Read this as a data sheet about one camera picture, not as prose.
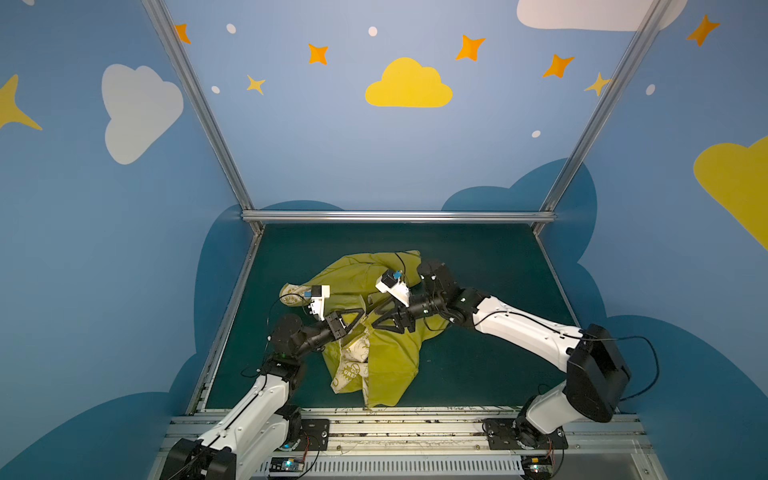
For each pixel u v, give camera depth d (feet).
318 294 2.39
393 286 2.17
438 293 2.05
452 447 2.41
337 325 2.22
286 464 2.33
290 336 1.96
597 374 1.42
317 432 2.47
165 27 2.31
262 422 1.71
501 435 2.42
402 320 2.17
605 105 2.82
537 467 2.35
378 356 2.64
